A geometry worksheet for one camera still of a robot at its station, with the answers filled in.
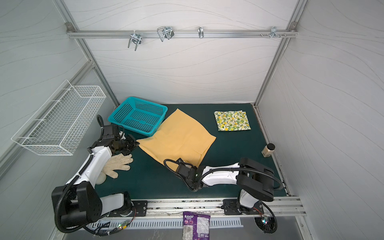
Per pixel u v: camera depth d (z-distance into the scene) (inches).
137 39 31.4
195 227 26.1
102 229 26.9
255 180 17.3
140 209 28.9
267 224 28.3
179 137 39.4
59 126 26.9
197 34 31.3
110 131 25.9
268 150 33.9
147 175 33.5
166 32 30.1
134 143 29.8
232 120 42.5
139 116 44.4
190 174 25.1
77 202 17.5
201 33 30.8
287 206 29.8
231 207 31.5
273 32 30.1
